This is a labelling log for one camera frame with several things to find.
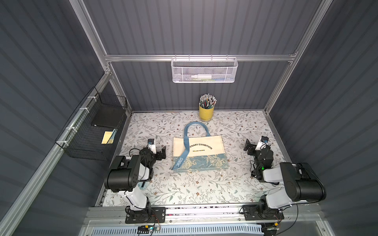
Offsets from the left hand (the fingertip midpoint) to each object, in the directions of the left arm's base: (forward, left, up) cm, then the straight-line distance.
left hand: (158, 146), depth 94 cm
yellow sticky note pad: (-13, +15, +29) cm, 35 cm away
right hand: (0, -61, +6) cm, 62 cm away
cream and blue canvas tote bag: (-3, -24, -5) cm, 24 cm away
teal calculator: (-24, +6, -2) cm, 25 cm away
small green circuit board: (-44, +1, -5) cm, 44 cm away
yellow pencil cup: (+24, -32, +4) cm, 40 cm away
